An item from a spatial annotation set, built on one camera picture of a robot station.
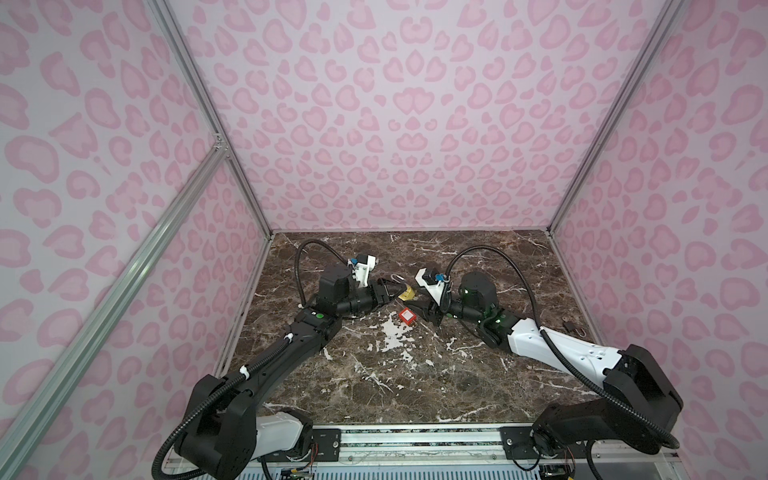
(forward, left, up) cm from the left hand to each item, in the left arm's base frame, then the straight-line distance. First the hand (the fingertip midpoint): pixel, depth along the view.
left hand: (406, 287), depth 74 cm
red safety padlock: (+4, -1, -21) cm, 21 cm away
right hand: (0, -1, -3) cm, 3 cm away
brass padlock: (-1, 0, -2) cm, 3 cm away
